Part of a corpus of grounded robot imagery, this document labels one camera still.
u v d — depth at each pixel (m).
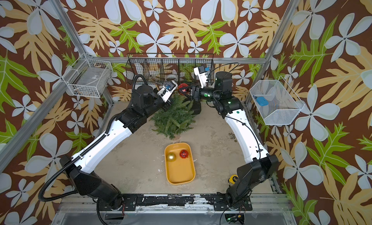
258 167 0.41
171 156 0.86
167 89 0.55
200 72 0.58
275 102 0.84
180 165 0.87
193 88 0.58
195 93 0.58
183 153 0.86
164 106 0.62
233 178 0.80
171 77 0.99
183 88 0.62
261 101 0.85
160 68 0.99
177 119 0.72
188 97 0.62
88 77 0.86
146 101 0.50
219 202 0.73
